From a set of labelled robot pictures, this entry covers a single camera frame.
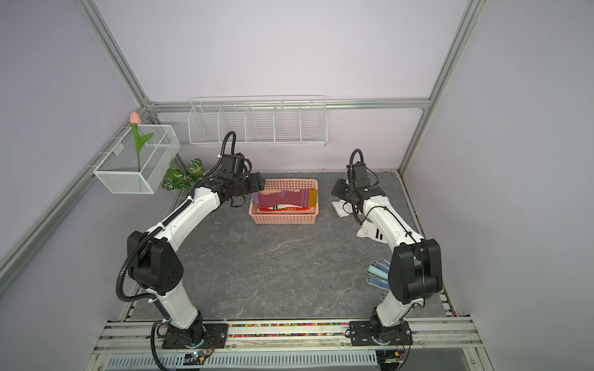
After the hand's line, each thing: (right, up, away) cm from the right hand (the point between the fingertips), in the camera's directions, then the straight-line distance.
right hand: (341, 189), depth 91 cm
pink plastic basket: (-19, -12, +6) cm, 23 cm away
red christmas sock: (-24, -8, +14) cm, 29 cm away
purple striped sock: (-17, -4, +12) cm, 21 cm away
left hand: (-32, +2, -4) cm, 32 cm away
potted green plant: (-62, +4, -6) cm, 62 cm away
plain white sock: (-1, -7, -13) cm, 15 cm away
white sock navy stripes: (+13, -17, +6) cm, 23 cm away
